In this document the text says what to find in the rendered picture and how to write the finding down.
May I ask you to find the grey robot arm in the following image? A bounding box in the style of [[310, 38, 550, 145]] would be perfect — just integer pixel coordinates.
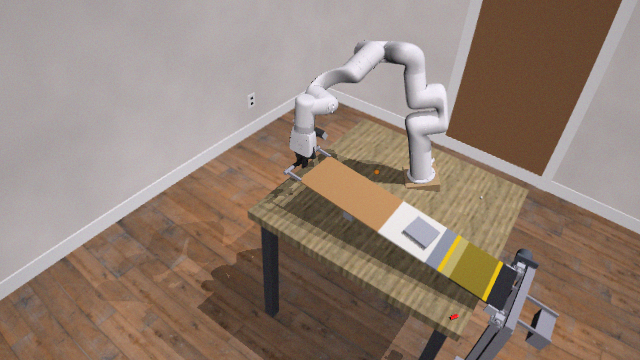
[[292, 41, 448, 184]]

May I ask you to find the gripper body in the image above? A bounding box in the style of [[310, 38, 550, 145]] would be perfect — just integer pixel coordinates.
[[289, 126, 317, 158]]

